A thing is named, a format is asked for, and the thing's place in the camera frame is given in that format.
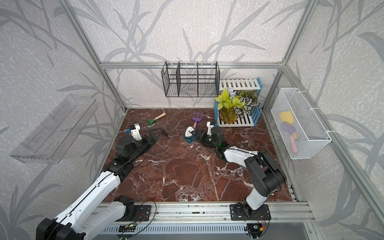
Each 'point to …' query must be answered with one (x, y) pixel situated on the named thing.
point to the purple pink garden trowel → (288, 127)
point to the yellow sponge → (286, 116)
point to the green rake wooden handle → (151, 121)
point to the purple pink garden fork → (197, 119)
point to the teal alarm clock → (187, 133)
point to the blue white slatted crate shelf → (247, 120)
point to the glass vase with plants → (232, 104)
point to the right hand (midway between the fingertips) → (193, 133)
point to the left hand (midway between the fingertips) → (160, 133)
